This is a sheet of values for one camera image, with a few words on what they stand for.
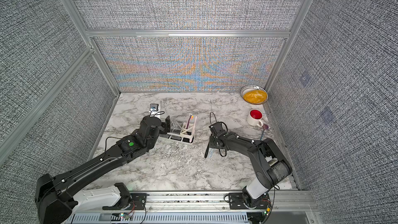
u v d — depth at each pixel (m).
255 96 1.10
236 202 0.73
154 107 0.63
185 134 0.89
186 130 0.88
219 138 0.72
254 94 1.10
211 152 0.89
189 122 0.88
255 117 0.98
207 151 0.90
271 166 0.46
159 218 0.70
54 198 0.38
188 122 0.88
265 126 1.00
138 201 0.73
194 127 0.88
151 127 0.53
